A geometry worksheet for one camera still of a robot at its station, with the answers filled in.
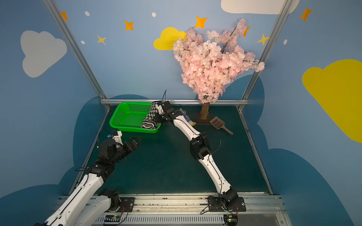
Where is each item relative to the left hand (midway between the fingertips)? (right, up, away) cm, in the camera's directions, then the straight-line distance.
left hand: (137, 139), depth 80 cm
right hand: (+5, +12, +21) cm, 25 cm away
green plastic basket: (-19, +14, +35) cm, 42 cm away
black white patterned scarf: (+5, +9, +14) cm, 18 cm away
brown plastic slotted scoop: (+55, +8, +31) cm, 64 cm away
